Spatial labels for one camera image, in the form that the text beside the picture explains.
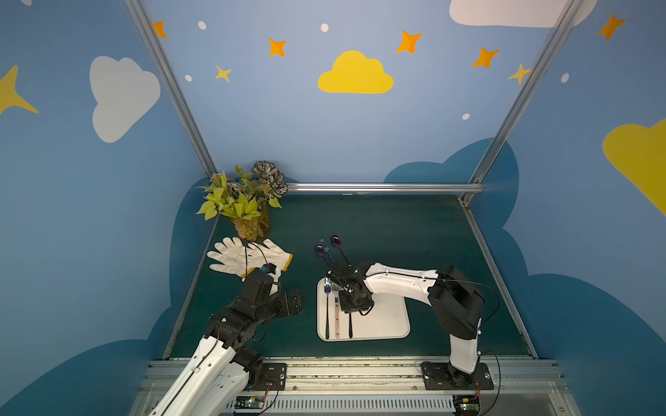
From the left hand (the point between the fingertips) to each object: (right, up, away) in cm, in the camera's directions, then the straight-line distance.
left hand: (293, 294), depth 78 cm
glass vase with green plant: (-21, +30, +17) cm, 41 cm away
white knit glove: (-28, +8, +23) cm, 37 cm away
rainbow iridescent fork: (+10, -1, +15) cm, 18 cm away
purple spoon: (+7, +10, +24) cm, 27 cm away
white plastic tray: (+30, -11, +9) cm, 34 cm away
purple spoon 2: (+13, +14, +27) cm, 33 cm away
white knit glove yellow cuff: (-18, +8, +23) cm, 30 cm away
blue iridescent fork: (+9, +11, +26) cm, 30 cm away
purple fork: (+18, -13, +6) cm, 23 cm away
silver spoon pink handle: (+13, +3, -5) cm, 15 cm away
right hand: (+19, -7, +10) cm, 22 cm away
